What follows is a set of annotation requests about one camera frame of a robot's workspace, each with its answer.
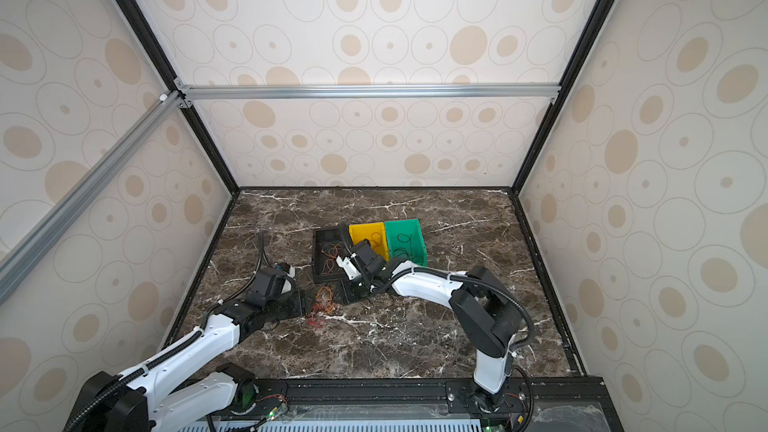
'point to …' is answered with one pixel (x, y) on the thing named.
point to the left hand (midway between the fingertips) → (316, 298)
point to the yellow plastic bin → (375, 233)
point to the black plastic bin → (321, 237)
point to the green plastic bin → (409, 227)
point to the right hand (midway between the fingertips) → (339, 297)
